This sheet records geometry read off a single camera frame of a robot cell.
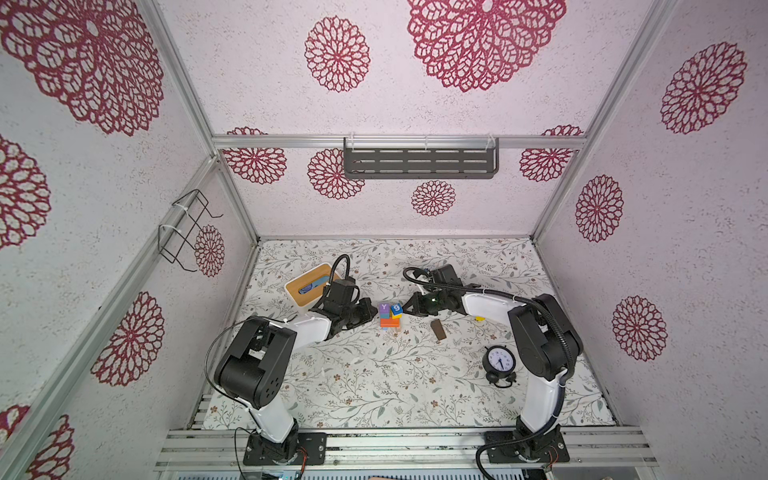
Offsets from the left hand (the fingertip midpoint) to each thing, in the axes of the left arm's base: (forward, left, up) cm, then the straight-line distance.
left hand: (377, 314), depth 94 cm
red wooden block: (-2, -4, -2) cm, 5 cm away
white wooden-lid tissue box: (+11, +23, 0) cm, 26 cm away
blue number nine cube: (-1, -6, +4) cm, 7 cm away
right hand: (+1, -8, +2) cm, 8 cm away
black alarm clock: (-16, -35, -2) cm, 38 cm away
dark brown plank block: (-4, -19, -4) cm, 20 cm away
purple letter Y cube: (-1, -2, +4) cm, 5 cm away
